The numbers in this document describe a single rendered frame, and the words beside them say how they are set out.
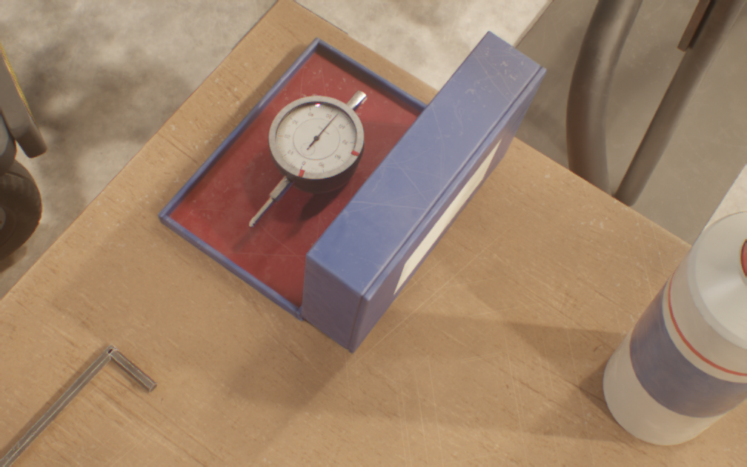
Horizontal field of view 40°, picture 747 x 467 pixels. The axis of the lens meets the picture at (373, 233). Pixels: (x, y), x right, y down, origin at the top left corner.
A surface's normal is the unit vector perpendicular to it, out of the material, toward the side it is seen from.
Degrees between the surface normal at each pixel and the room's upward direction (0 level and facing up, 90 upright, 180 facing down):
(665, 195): 0
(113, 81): 0
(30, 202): 89
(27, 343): 0
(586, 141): 54
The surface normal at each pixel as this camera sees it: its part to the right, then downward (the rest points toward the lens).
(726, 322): -0.47, 0.14
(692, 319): -0.90, 0.39
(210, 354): 0.00, -0.40
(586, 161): -0.07, 0.57
